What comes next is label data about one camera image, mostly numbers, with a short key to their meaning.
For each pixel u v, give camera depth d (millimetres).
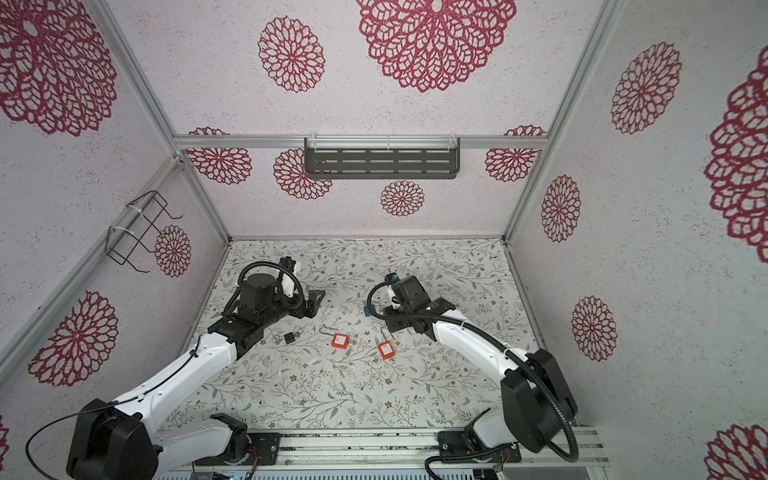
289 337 927
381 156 930
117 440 389
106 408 412
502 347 471
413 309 644
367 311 997
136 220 774
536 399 421
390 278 767
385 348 897
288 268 683
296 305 687
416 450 762
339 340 917
